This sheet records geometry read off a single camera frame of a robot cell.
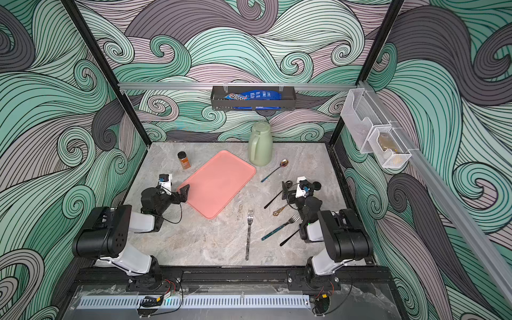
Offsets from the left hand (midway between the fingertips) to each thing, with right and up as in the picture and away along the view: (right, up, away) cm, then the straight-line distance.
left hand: (180, 182), depth 93 cm
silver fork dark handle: (+33, -15, -3) cm, 37 cm away
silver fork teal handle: (+54, -16, -4) cm, 57 cm away
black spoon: (+45, -9, +3) cm, 46 cm away
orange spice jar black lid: (-2, +10, +10) cm, 15 cm away
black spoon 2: (+47, -25, -10) cm, 54 cm away
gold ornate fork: (+46, -15, -1) cm, 48 cm away
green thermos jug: (+38, +18, +1) cm, 42 cm away
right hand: (+55, +1, -4) cm, 55 cm away
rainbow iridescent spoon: (+53, +9, +17) cm, 56 cm away
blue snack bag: (+36, +41, 0) cm, 55 cm away
